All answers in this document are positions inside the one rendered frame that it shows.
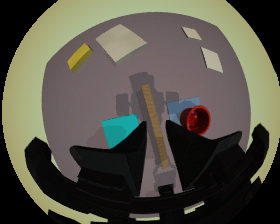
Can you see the dark red cup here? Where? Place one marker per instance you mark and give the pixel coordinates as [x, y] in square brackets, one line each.
[200, 124]

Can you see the yellow rectangular block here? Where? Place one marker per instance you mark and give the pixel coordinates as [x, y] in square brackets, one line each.
[79, 57]

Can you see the cream flat square tile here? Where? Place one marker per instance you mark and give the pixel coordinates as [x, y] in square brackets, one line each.
[211, 60]

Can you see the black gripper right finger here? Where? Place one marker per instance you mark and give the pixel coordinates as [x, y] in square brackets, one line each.
[193, 153]

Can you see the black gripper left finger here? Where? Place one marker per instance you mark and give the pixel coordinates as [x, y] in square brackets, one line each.
[127, 158]

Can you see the beige flat rectangular slab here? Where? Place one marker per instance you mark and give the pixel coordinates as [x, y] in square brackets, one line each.
[120, 43]

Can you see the beige flat square pad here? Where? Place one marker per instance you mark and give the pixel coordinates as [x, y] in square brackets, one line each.
[191, 33]

